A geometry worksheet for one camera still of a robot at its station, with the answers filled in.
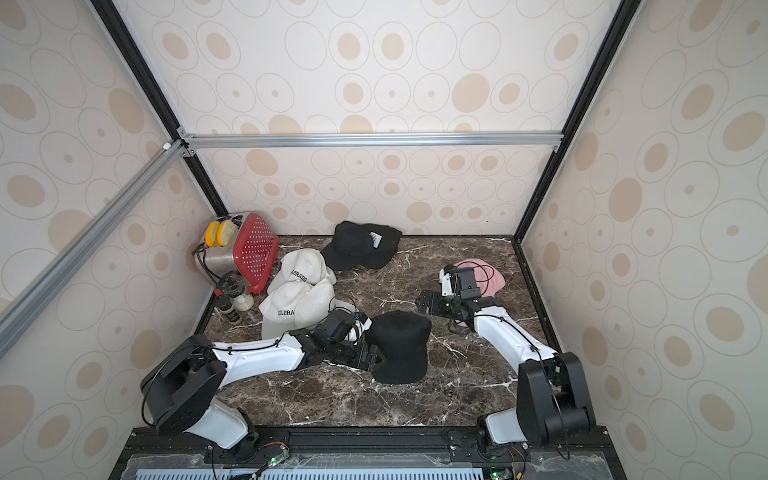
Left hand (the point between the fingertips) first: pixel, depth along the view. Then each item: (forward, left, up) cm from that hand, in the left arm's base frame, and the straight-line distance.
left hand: (380, 361), depth 82 cm
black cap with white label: (+46, +2, -1) cm, 46 cm away
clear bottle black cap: (+21, +46, +5) cm, 51 cm away
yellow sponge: (+35, +51, +13) cm, 63 cm away
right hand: (+16, -13, +5) cm, 21 cm away
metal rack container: (+30, +53, +10) cm, 62 cm away
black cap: (+43, +13, -2) cm, 45 cm away
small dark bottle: (+15, +47, +3) cm, 50 cm away
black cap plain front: (+8, -6, -3) cm, 11 cm away
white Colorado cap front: (+17, +27, +2) cm, 31 cm away
